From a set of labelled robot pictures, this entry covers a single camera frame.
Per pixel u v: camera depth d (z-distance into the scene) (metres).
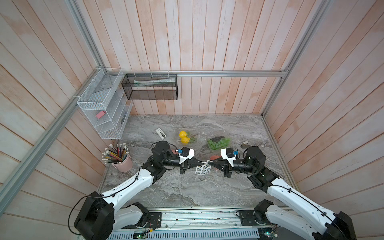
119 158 0.85
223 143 0.96
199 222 0.73
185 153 0.55
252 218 0.73
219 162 0.62
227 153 0.56
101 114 0.82
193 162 0.63
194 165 0.65
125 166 0.83
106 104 0.70
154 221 0.73
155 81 0.90
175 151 0.57
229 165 0.60
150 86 1.04
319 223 0.41
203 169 0.68
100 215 0.39
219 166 0.65
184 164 0.61
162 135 1.04
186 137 1.02
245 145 1.01
